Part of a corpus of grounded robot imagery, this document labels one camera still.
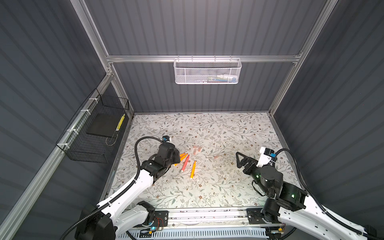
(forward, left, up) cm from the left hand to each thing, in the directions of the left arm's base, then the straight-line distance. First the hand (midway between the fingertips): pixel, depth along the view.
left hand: (176, 151), depth 82 cm
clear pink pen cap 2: (+8, -10, -14) cm, 20 cm away
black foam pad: (+9, +35, +15) cm, 39 cm away
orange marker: (+5, -2, -14) cm, 15 cm away
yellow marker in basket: (+11, +29, +14) cm, 34 cm away
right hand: (-10, -32, +9) cm, 35 cm away
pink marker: (0, -4, -14) cm, 15 cm away
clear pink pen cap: (+12, -12, -14) cm, 22 cm away
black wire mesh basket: (+3, +42, +14) cm, 44 cm away
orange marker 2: (-5, -9, -14) cm, 17 cm away
